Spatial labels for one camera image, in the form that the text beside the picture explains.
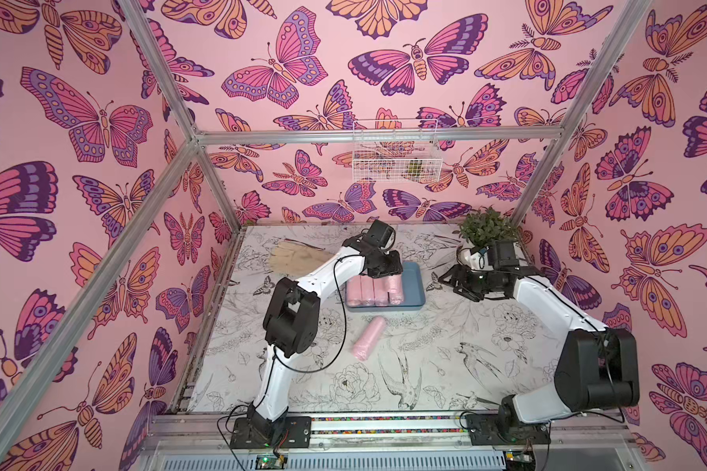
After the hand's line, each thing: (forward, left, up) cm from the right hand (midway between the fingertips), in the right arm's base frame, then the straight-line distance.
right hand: (441, 284), depth 87 cm
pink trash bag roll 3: (-1, +14, -1) cm, 14 cm away
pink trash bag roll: (+3, +26, -9) cm, 28 cm away
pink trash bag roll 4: (-13, +22, -10) cm, 27 cm away
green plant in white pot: (+16, -13, +6) cm, 22 cm away
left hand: (+6, +10, -1) cm, 12 cm away
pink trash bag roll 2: (+2, +18, -8) cm, 20 cm away
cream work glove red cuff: (+16, +48, -10) cm, 52 cm away
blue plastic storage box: (+10, +6, -13) cm, 17 cm away
